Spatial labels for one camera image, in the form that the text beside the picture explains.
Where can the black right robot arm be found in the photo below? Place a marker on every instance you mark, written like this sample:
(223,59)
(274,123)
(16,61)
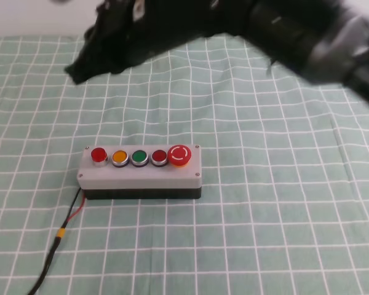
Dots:
(322,41)

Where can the cyan checkered tablecloth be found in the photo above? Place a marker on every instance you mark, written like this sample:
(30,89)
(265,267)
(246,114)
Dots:
(285,175)

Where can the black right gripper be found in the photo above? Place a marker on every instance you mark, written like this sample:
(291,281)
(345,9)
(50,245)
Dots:
(128,33)

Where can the red emergency stop button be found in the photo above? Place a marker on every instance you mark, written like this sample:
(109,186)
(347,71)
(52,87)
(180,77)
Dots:
(179,155)

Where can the dark red push button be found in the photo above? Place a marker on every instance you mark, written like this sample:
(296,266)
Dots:
(159,158)

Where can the red indicator light button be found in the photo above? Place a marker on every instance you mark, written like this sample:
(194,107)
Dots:
(99,157)

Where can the green push button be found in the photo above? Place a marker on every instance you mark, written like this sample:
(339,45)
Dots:
(139,158)

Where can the grey black button switch box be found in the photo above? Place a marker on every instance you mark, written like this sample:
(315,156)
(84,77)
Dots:
(148,182)

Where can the yellow push button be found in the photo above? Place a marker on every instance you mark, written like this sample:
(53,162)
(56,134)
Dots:
(120,159)

